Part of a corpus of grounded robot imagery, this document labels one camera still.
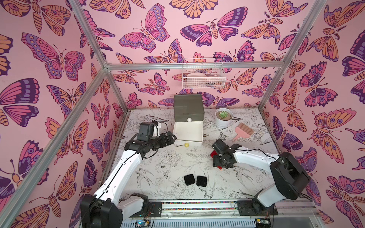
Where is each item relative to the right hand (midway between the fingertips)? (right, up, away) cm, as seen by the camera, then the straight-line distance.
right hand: (216, 164), depth 89 cm
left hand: (-27, +18, -10) cm, 34 cm away
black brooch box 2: (-10, -7, -7) cm, 14 cm away
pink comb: (+23, +20, +17) cm, 35 cm away
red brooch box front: (+1, -1, -4) cm, 5 cm away
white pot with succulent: (+8, +30, +11) cm, 33 cm away
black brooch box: (-17, -7, -5) cm, 19 cm away
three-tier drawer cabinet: (-17, +29, +1) cm, 34 cm away
